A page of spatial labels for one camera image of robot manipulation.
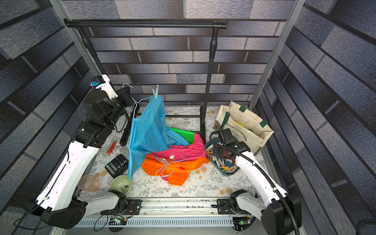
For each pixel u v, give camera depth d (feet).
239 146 1.79
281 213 1.22
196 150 2.77
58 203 1.19
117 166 2.80
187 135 3.05
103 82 1.62
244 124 3.16
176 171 2.49
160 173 2.33
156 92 2.54
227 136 2.06
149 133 2.21
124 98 1.72
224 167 2.83
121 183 2.60
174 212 2.38
